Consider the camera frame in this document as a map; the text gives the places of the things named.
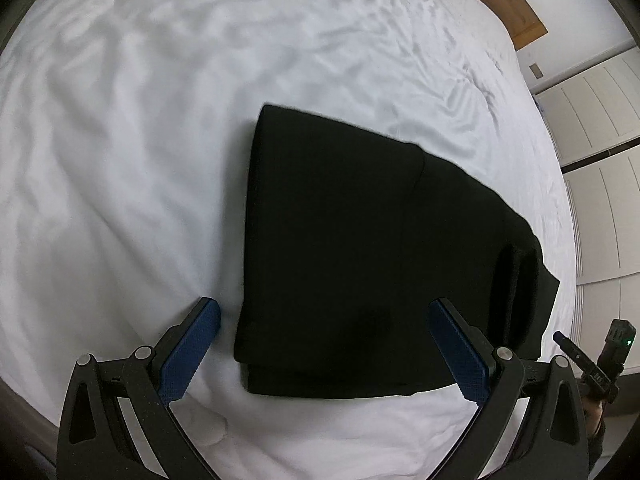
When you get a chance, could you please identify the black pants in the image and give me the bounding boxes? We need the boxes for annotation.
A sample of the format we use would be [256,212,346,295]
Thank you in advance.
[233,103,561,400]

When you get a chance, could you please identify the person's right hand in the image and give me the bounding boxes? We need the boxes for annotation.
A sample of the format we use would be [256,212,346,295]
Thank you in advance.
[581,394,609,436]

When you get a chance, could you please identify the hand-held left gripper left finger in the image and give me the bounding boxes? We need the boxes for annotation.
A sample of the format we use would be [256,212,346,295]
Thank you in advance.
[56,297,222,480]

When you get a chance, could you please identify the person's right forearm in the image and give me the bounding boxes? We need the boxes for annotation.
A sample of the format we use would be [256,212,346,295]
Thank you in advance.
[586,427,618,480]

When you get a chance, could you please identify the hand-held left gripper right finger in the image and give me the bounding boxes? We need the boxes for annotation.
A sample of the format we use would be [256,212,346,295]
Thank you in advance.
[426,297,589,480]

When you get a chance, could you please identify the bed with white duvet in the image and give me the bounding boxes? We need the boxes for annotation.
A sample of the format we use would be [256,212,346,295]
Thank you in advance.
[0,0,582,480]

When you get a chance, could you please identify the white panelled wardrobe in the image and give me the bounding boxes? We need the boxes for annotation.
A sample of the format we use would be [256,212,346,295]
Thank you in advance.
[530,47,640,286]

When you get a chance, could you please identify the wooden headboard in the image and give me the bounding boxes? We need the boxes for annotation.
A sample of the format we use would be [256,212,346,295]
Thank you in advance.
[447,0,548,52]

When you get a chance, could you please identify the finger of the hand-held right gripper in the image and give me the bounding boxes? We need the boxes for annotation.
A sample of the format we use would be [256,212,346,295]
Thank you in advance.
[552,331,597,377]

